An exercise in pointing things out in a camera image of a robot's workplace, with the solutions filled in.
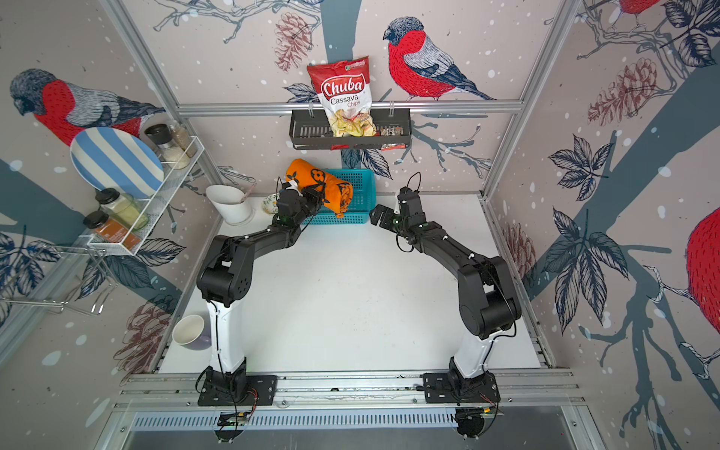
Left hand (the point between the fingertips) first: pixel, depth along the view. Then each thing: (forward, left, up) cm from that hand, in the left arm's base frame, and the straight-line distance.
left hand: (332, 178), depth 95 cm
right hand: (-11, -16, -7) cm, 21 cm away
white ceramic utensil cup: (+3, +41, -15) cm, 44 cm away
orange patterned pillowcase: (-8, -2, 0) cm, 8 cm away
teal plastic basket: (+10, -11, -22) cm, 26 cm away
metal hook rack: (-44, +52, +13) cm, 70 cm away
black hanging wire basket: (+13, +7, +11) cm, 18 cm away
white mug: (-47, +38, -18) cm, 63 cm away
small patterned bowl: (+7, +29, -21) cm, 36 cm away
